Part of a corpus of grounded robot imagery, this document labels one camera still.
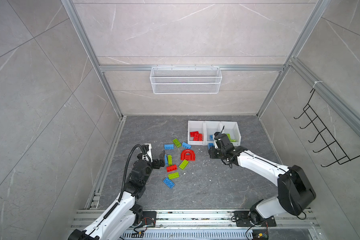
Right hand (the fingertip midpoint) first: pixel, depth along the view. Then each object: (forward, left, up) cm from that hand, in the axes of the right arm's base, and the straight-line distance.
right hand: (210, 149), depth 90 cm
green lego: (-3, +25, -6) cm, 26 cm away
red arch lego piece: (+1, +14, -7) cm, 15 cm away
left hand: (-3, +32, +9) cm, 33 cm away
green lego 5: (+13, -20, -11) cm, 26 cm away
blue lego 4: (-18, +25, -7) cm, 31 cm away
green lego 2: (-6, +17, -6) cm, 19 cm away
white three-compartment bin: (+19, +3, -7) cm, 20 cm away
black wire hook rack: (-20, -46, +25) cm, 56 cm away
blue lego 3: (-3, +28, -6) cm, 28 cm away
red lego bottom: (+15, +7, -6) cm, 17 cm away
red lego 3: (+14, +5, -6) cm, 16 cm away
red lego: (-8, +24, -7) cm, 26 cm away
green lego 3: (-12, +23, -8) cm, 27 cm away
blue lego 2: (+7, +15, -5) cm, 17 cm away
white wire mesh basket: (+43, +14, +21) cm, 50 cm away
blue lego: (+6, +26, -6) cm, 28 cm away
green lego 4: (+17, -17, -8) cm, 25 cm away
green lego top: (+10, +21, -7) cm, 24 cm away
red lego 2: (+18, +10, -7) cm, 22 cm away
